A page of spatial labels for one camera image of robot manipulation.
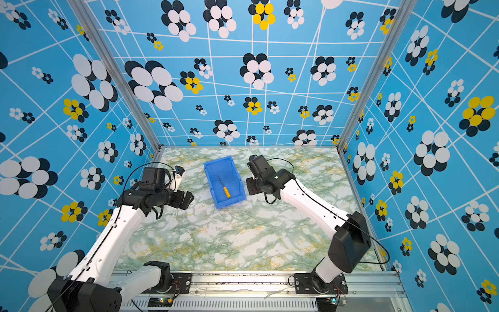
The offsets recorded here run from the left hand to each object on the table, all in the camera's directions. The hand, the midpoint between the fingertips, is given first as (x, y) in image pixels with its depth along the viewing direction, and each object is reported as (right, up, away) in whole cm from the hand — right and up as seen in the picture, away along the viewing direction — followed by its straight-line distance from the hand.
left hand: (183, 192), depth 79 cm
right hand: (+29, +3, +3) cm, 29 cm away
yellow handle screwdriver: (+14, -1, +20) cm, 24 cm away
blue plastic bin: (+15, +6, +28) cm, 33 cm away
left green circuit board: (-6, -40, -7) cm, 41 cm away
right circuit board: (+56, -40, -9) cm, 69 cm away
